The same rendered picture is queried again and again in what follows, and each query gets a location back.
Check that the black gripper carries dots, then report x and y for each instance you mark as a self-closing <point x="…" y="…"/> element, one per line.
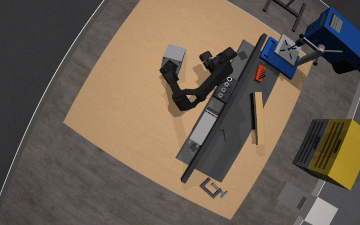
<point x="205" y="57"/>

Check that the black long square bar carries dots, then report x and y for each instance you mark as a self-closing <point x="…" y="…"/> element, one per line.
<point x="224" y="110"/>

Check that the dark grey c-clamp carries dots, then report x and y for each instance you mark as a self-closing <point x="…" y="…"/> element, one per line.
<point x="219" y="190"/>

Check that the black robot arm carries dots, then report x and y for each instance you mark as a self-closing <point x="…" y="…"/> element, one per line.
<point x="222" y="69"/>

